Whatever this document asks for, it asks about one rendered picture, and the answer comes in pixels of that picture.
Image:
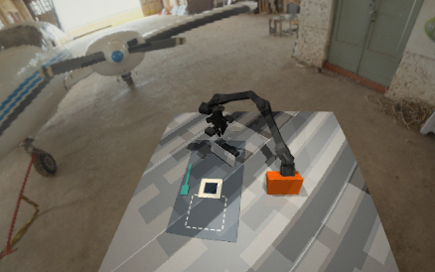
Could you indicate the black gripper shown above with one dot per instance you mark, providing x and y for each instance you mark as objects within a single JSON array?
[{"x": 219, "y": 123}]

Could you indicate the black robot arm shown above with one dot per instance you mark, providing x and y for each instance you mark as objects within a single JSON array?
[{"x": 282, "y": 151}]

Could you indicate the cream square tile with dark centre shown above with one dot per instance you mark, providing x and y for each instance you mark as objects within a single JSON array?
[{"x": 210, "y": 188}]

